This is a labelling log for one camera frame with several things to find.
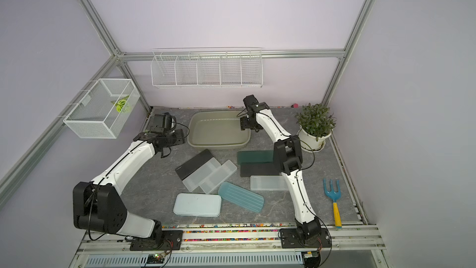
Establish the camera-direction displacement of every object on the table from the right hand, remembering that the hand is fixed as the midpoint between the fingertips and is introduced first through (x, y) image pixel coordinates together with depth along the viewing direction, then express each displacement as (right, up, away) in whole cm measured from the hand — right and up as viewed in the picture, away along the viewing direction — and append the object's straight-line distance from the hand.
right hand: (249, 124), depth 103 cm
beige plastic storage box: (-18, -3, -1) cm, 18 cm away
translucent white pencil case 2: (-15, -26, -12) cm, 32 cm away
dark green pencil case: (-2, -18, -3) cm, 18 cm away
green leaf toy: (-57, +9, -22) cm, 62 cm away
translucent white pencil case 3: (+9, -29, -13) cm, 33 cm away
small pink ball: (+32, +13, +21) cm, 41 cm away
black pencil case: (-29, -21, -8) cm, 36 cm away
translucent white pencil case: (-27, -27, -13) cm, 40 cm away
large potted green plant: (+32, +1, -16) cm, 35 cm away
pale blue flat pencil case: (-24, -36, -20) cm, 48 cm away
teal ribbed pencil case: (-2, -33, -20) cm, 39 cm away
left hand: (-34, -6, -16) cm, 38 cm away
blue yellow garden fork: (+39, -33, -18) cm, 54 cm away
